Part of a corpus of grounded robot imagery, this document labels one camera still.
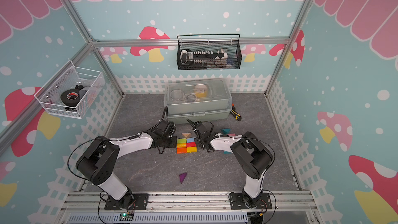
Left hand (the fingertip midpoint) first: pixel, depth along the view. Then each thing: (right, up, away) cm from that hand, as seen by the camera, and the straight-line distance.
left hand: (175, 144), depth 93 cm
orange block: (+4, -3, -3) cm, 6 cm away
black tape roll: (-44, +27, -22) cm, 56 cm away
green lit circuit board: (-20, -30, -20) cm, 41 cm away
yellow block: (+10, -3, -1) cm, 11 cm away
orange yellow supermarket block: (+4, 0, -1) cm, 4 cm away
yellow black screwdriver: (+41, +17, +12) cm, 45 cm away
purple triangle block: (+6, -14, -12) cm, 20 cm away
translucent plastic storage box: (+15, +27, +1) cm, 31 cm away
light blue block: (+9, +3, +2) cm, 10 cm away
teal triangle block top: (+31, +7, +4) cm, 33 cm away
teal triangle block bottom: (+26, +5, -35) cm, 44 cm away
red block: (+9, -1, +3) cm, 10 cm away
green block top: (+4, +2, +1) cm, 4 cm away
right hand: (+16, +3, +2) cm, 16 cm away
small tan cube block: (+7, +5, +3) cm, 9 cm away
